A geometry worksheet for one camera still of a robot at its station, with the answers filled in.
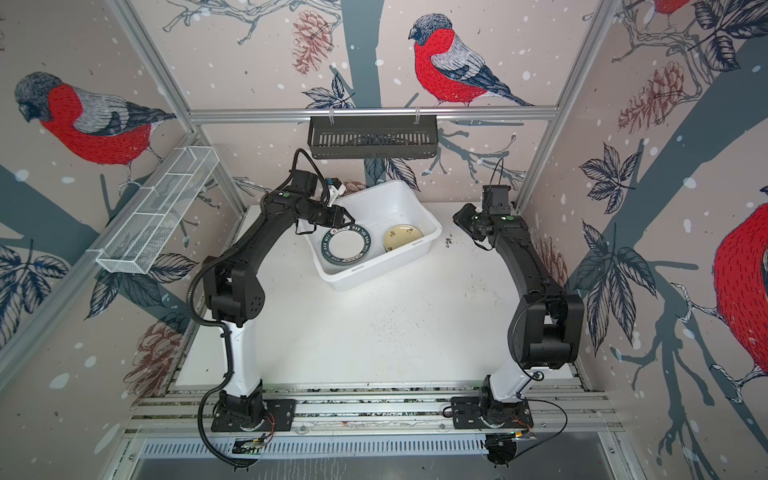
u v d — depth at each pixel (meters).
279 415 0.73
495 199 0.67
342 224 0.87
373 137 1.06
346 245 1.08
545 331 0.45
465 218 0.79
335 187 0.85
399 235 1.10
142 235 0.73
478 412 0.73
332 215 0.82
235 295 0.54
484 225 0.65
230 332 0.58
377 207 1.15
